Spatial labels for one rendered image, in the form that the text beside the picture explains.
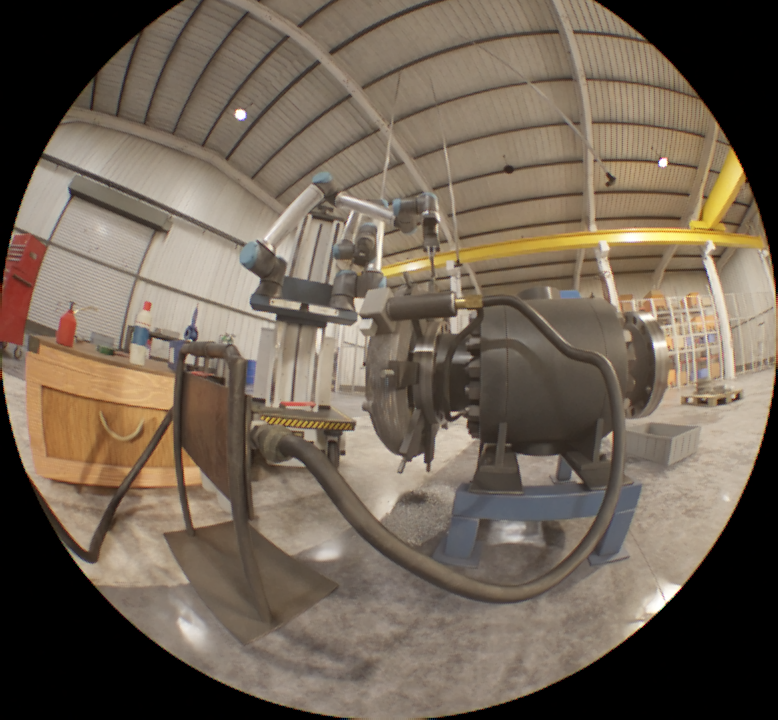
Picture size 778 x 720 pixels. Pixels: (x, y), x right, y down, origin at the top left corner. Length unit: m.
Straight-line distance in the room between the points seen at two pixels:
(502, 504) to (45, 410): 1.36
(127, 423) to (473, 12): 8.59
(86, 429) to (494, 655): 1.16
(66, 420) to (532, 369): 1.46
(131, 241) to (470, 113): 11.23
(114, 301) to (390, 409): 8.72
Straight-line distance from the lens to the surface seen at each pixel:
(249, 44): 9.04
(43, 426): 1.05
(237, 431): 0.34
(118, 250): 9.37
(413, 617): 0.65
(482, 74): 8.11
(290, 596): 0.67
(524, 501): 0.70
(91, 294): 9.16
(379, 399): 0.74
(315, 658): 0.58
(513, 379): 0.73
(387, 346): 0.73
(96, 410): 0.98
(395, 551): 0.30
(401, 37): 7.96
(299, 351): 1.59
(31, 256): 3.68
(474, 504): 0.70
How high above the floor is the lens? 0.53
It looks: 13 degrees up
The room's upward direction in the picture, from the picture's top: 4 degrees clockwise
